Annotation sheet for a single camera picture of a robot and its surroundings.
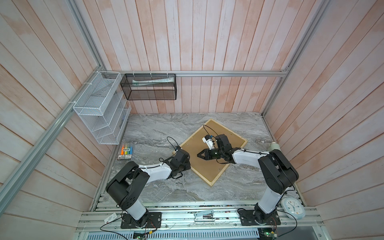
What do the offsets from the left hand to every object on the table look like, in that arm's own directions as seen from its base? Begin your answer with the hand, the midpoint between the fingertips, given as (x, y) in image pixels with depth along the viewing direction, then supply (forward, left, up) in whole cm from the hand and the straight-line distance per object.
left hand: (188, 165), depth 92 cm
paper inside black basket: (+39, +27, +34) cm, 59 cm away
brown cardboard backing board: (-3, -13, +2) cm, 14 cm away
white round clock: (-23, -55, +2) cm, 60 cm away
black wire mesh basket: (+50, +28, +24) cm, 62 cm away
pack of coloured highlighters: (+10, +41, 0) cm, 43 cm away
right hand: (+5, -6, +5) cm, 10 cm away
